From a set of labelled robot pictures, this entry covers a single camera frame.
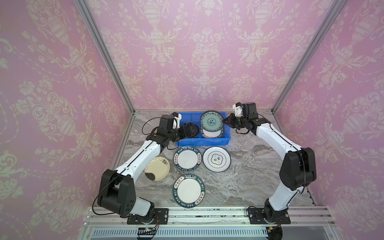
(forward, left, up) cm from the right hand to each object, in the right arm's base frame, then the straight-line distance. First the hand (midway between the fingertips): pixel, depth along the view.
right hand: (222, 120), depth 88 cm
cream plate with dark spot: (-19, +41, -20) cm, 49 cm away
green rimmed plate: (+2, +5, -17) cm, 18 cm away
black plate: (-13, +20, +9) cm, 25 cm away
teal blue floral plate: (+1, +6, -1) cm, 6 cm away
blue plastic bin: (+1, +14, -22) cm, 26 cm away
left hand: (-9, +18, +1) cm, 20 cm away
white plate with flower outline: (-15, +4, -20) cm, 26 cm away
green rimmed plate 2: (-13, +22, -21) cm, 33 cm away
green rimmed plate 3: (-33, +22, -20) cm, 44 cm away
